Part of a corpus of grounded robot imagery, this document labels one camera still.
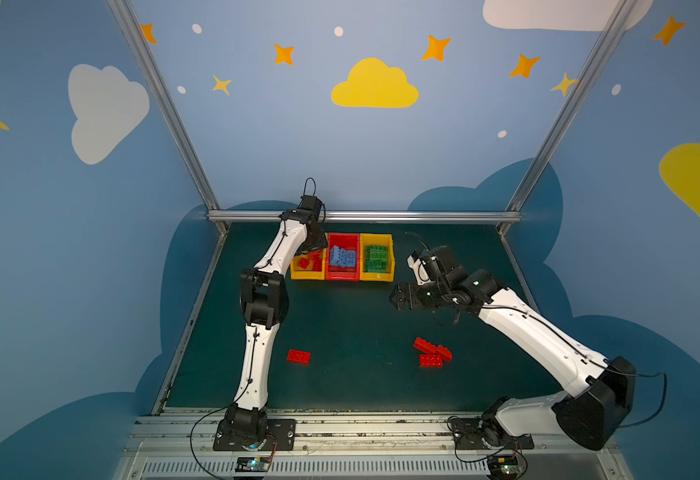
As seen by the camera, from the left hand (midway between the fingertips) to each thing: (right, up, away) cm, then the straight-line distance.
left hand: (316, 245), depth 103 cm
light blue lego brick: (+7, -6, +2) cm, 9 cm away
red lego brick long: (-1, -4, +8) cm, 9 cm away
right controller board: (+50, -55, -31) cm, 80 cm away
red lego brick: (-5, -6, +6) cm, 10 cm away
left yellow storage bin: (-5, -10, -1) cm, 11 cm away
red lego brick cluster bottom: (+36, -34, -16) cm, 52 cm away
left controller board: (-11, -54, -32) cm, 64 cm away
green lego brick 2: (+21, -3, +5) cm, 22 cm away
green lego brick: (+21, -7, +2) cm, 22 cm away
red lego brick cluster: (+40, -32, -17) cm, 54 cm away
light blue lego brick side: (+13, -5, +8) cm, 16 cm away
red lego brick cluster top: (+34, -31, -14) cm, 48 cm away
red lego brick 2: (-3, -33, -17) cm, 37 cm away
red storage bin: (+11, +1, +5) cm, 12 cm away
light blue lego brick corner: (+8, -3, +4) cm, 10 cm away
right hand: (+27, -14, -24) cm, 39 cm away
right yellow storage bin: (+18, +3, +6) cm, 19 cm away
